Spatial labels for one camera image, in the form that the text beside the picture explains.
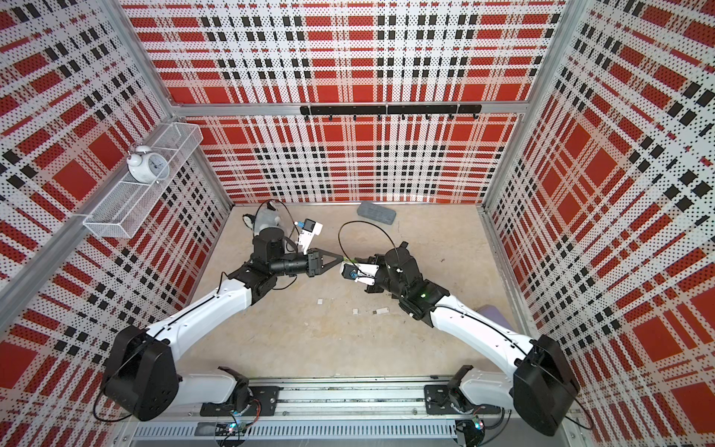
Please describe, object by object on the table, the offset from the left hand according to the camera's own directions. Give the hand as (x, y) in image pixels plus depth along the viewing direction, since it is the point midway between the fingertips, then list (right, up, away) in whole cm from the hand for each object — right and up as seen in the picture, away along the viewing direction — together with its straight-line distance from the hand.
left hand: (345, 259), depth 75 cm
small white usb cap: (+2, -19, +15) cm, 24 cm away
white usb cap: (-10, -16, +18) cm, 26 cm away
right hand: (+5, 0, +2) cm, 5 cm away
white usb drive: (+11, -19, +15) cm, 27 cm away
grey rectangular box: (+9, +16, +40) cm, 44 cm away
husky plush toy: (-29, +12, +15) cm, 35 cm away
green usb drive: (+2, 0, 0) cm, 2 cm away
